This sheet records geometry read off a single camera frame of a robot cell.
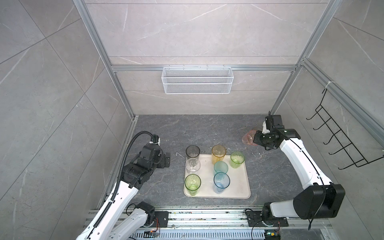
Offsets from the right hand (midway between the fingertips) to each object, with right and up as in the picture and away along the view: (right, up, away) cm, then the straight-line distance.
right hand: (256, 137), depth 83 cm
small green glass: (-7, -14, +11) cm, 20 cm away
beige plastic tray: (-9, -29, +1) cm, 31 cm away
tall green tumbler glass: (-36, -26, 0) cm, 44 cm away
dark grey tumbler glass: (-36, -8, +2) cm, 37 cm away
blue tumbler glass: (-21, -21, -9) cm, 31 cm away
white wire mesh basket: (-34, +38, +18) cm, 54 cm away
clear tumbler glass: (-36, -17, +2) cm, 40 cm away
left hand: (-53, -6, -9) cm, 54 cm away
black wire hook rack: (+31, -2, -20) cm, 37 cm away
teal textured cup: (-19, -17, +2) cm, 26 cm away
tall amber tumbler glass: (-21, -9, +2) cm, 23 cm away
